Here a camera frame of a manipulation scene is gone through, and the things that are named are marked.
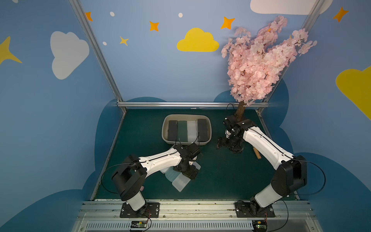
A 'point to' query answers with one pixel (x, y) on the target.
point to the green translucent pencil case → (182, 131)
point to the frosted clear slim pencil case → (192, 130)
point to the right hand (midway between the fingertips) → (225, 147)
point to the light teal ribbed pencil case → (171, 174)
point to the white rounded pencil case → (164, 170)
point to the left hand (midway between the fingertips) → (189, 171)
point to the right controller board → (259, 225)
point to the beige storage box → (184, 117)
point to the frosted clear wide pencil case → (181, 181)
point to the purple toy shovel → (141, 188)
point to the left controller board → (138, 224)
